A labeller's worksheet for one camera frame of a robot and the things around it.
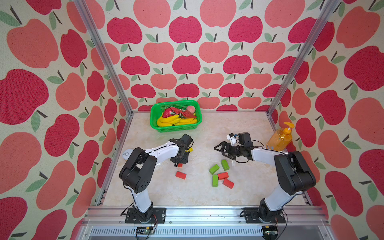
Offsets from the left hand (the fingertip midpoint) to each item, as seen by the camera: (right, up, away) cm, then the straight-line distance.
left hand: (183, 162), depth 92 cm
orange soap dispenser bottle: (+57, +15, -8) cm, 60 cm away
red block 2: (-1, -7, -4) cm, 8 cm away
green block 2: (+26, -1, -2) cm, 26 cm away
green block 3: (+19, -9, -8) cm, 22 cm away
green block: (+19, -3, -4) cm, 19 cm away
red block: (-2, -2, 0) cm, 2 cm away
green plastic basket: (-22, +35, +22) cm, 47 cm away
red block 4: (+26, -10, -9) cm, 29 cm away
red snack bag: (-9, +34, +15) cm, 38 cm away
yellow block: (+5, +7, +6) cm, 10 cm away
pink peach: (+5, +37, +22) cm, 43 cm away
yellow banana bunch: (-11, +27, +13) cm, 31 cm away
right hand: (+22, +6, 0) cm, 23 cm away
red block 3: (+24, -6, -7) cm, 25 cm away
